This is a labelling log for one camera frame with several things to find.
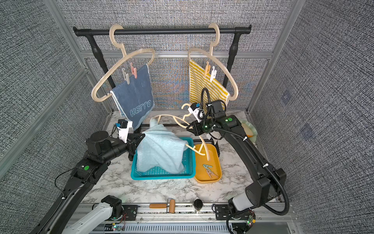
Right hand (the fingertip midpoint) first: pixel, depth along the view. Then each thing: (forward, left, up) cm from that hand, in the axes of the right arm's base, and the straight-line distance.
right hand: (188, 124), depth 72 cm
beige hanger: (0, 0, 0) cm, 1 cm away
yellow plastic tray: (-14, -7, -32) cm, 36 cm away
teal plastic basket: (-14, +19, -30) cm, 38 cm away
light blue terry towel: (-9, +14, -6) cm, 18 cm away
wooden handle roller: (-32, +10, -27) cm, 43 cm away
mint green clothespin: (-11, -11, -28) cm, 32 cm away
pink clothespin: (-14, -13, -28) cm, 34 cm away
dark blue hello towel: (+11, +28, +6) cm, 30 cm away
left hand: (-7, +19, +3) cm, 21 cm away
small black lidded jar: (-32, -4, -22) cm, 39 cm away
